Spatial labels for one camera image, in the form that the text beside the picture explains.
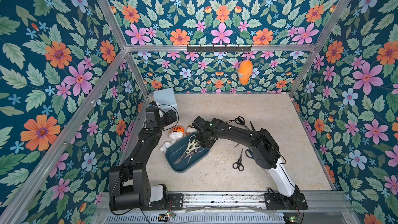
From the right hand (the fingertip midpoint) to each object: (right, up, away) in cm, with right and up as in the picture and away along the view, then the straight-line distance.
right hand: (197, 143), depth 89 cm
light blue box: (-20, +26, +7) cm, 33 cm away
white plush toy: (-18, -1, +1) cm, 18 cm away
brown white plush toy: (-5, +7, +5) cm, 11 cm away
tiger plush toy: (-13, +6, +3) cm, 14 cm away
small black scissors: (-5, -6, -1) cm, 8 cm away
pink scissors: (-1, -4, +1) cm, 5 cm away
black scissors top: (+28, +13, +16) cm, 35 cm away
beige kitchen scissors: (-2, 0, 0) cm, 3 cm away
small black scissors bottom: (+24, -11, -3) cm, 26 cm away
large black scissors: (+36, +9, +13) cm, 39 cm away
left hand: (-15, +18, -1) cm, 24 cm away
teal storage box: (-7, -3, -5) cm, 9 cm away
